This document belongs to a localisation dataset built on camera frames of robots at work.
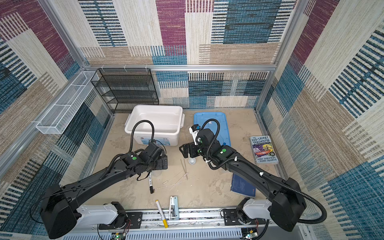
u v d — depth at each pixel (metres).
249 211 0.61
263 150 0.95
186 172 0.88
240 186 0.83
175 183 0.85
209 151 0.57
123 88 1.08
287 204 0.40
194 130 0.69
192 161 0.92
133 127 0.66
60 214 0.38
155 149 0.62
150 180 0.85
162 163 0.72
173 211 0.73
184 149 0.68
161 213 0.75
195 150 0.68
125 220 0.68
